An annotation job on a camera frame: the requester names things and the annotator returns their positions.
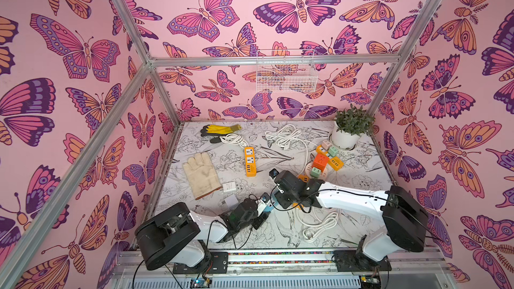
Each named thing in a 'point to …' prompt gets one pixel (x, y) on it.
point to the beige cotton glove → (202, 174)
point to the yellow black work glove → (210, 130)
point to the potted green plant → (351, 123)
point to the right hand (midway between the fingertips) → (276, 196)
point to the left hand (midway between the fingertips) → (267, 207)
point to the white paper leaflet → (231, 200)
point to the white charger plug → (229, 186)
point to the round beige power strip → (308, 170)
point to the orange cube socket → (320, 161)
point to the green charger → (315, 172)
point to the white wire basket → (286, 77)
